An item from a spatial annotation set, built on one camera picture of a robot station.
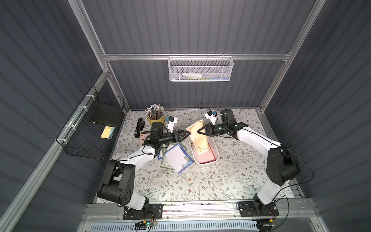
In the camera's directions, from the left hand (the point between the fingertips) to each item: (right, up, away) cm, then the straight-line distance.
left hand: (189, 135), depth 80 cm
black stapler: (-37, +4, +26) cm, 45 cm away
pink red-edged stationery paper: (+11, -15, +12) cm, 22 cm away
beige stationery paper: (+6, -3, 0) cm, 6 cm away
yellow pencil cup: (-26, +8, +18) cm, 33 cm away
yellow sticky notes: (-43, +2, -5) cm, 43 cm away
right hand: (+6, +1, +2) cm, 6 cm away
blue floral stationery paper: (-19, -15, +14) cm, 28 cm away
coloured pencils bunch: (-23, +14, +17) cm, 32 cm away
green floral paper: (-15, -19, +11) cm, 27 cm away
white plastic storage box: (+12, -5, -2) cm, 13 cm away
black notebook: (-46, +12, -1) cm, 48 cm away
